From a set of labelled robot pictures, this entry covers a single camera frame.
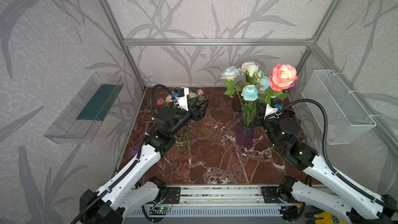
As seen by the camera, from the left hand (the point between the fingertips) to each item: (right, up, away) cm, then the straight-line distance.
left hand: (205, 95), depth 66 cm
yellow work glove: (+53, -54, +1) cm, 75 cm away
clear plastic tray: (-53, -11, -1) cm, 54 cm away
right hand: (+23, -1, 0) cm, 23 cm away
